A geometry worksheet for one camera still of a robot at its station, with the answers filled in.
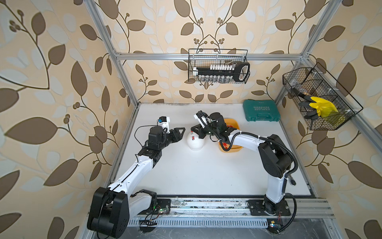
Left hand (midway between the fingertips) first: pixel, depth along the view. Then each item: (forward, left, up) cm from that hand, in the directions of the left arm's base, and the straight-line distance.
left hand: (179, 127), depth 80 cm
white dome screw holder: (-2, -8, -14) cm, 16 cm away
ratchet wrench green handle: (-22, -62, -18) cm, 69 cm away
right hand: (+5, -7, -7) cm, 11 cm away
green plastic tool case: (+29, -58, -16) cm, 67 cm away
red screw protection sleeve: (0, -7, -10) cm, 12 cm away
